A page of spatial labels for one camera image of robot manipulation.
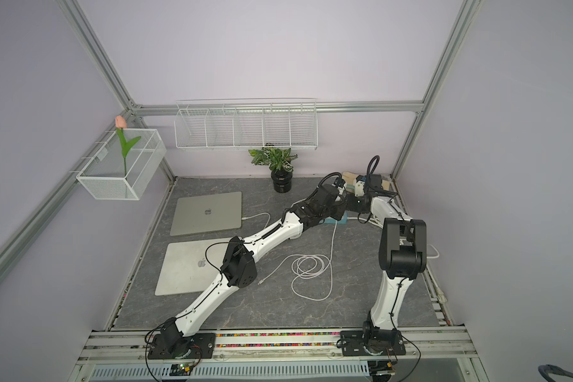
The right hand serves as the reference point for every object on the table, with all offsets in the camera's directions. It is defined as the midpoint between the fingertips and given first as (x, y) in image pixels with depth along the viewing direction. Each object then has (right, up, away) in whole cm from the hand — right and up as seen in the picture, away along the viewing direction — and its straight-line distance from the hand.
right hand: (347, 202), depth 102 cm
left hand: (-2, 0, -11) cm, 11 cm away
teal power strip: (-5, -6, -17) cm, 19 cm away
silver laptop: (-62, -5, +4) cm, 62 cm away
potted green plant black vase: (-29, +16, -10) cm, 35 cm away
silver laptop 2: (-63, -24, -10) cm, 68 cm away
